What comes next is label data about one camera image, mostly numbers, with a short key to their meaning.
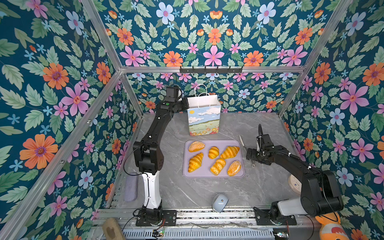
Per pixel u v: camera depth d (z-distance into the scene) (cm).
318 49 82
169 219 73
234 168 86
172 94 69
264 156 65
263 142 72
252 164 91
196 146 95
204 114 91
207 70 92
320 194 43
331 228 64
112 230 68
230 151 93
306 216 67
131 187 81
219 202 71
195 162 88
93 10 69
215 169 86
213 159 93
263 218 73
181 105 80
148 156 53
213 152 93
